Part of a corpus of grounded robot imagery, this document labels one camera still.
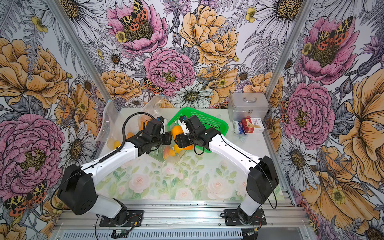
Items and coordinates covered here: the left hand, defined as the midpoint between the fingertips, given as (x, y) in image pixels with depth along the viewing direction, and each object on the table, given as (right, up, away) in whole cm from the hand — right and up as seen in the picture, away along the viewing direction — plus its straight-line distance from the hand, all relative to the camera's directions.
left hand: (170, 140), depth 86 cm
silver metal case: (+47, +23, +22) cm, 57 cm away
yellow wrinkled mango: (+3, -5, +1) cm, 6 cm away
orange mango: (-19, +13, +12) cm, 26 cm away
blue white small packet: (+46, +7, +24) cm, 52 cm away
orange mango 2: (-32, -3, +3) cm, 32 cm away
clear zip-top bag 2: (-10, -9, +11) cm, 17 cm away
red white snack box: (+54, +8, +23) cm, 60 cm away
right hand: (+7, 0, -5) cm, 8 cm away
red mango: (-4, -8, +6) cm, 10 cm away
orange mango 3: (-13, +4, -23) cm, 27 cm away
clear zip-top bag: (-14, +19, +14) cm, 28 cm away
